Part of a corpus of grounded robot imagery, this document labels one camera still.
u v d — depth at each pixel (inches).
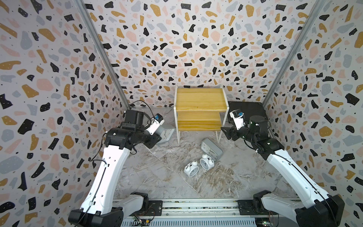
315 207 14.8
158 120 23.6
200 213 28.8
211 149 34.8
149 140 23.9
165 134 29.5
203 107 30.0
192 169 31.4
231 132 26.2
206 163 32.4
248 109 49.0
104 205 14.3
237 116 25.1
